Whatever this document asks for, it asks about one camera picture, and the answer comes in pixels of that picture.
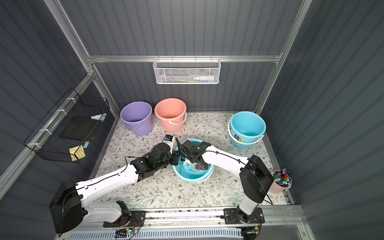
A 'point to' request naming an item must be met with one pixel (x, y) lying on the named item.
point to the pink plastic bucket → (172, 113)
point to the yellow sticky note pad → (77, 152)
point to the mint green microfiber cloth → (190, 168)
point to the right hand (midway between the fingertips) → (204, 159)
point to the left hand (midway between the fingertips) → (182, 154)
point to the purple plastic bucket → (137, 116)
